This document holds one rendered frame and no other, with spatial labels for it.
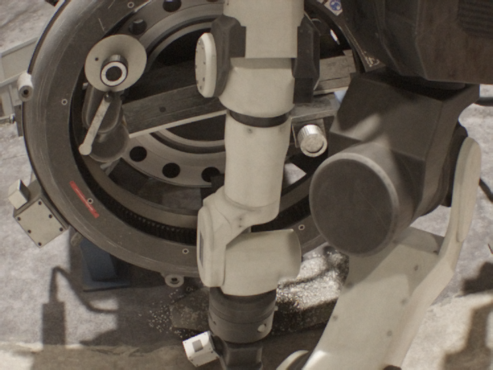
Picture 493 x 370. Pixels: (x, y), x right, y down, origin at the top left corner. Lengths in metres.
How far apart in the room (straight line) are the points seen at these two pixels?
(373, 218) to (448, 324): 0.96
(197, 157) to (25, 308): 0.75
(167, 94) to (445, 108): 0.59
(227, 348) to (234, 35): 0.45
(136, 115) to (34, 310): 0.84
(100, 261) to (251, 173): 1.10
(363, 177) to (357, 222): 0.05
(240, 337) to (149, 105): 0.45
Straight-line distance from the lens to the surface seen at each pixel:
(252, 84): 0.86
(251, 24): 0.82
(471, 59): 0.82
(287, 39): 0.83
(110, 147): 1.42
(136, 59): 1.28
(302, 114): 1.29
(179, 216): 1.54
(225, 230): 0.94
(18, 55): 3.39
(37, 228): 1.52
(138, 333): 1.84
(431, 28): 0.77
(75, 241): 1.66
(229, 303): 1.02
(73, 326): 1.91
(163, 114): 1.32
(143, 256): 1.51
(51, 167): 1.40
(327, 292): 1.84
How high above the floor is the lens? 1.27
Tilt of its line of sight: 35 degrees down
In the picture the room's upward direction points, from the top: 10 degrees counter-clockwise
